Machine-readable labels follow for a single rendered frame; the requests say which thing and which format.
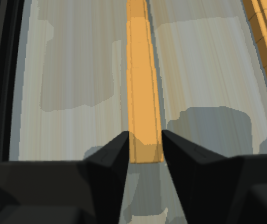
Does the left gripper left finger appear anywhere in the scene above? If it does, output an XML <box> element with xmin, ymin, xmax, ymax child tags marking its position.
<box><xmin>0</xmin><ymin>131</ymin><xmax>129</xmax><ymax>224</ymax></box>

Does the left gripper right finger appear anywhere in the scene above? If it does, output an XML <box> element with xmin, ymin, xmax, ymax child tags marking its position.
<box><xmin>161</xmin><ymin>130</ymin><xmax>267</xmax><ymax>224</ymax></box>

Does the hammer with wooden handle and red head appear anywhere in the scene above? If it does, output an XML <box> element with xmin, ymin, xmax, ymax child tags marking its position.
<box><xmin>126</xmin><ymin>0</ymin><xmax>164</xmax><ymax>164</ymax></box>

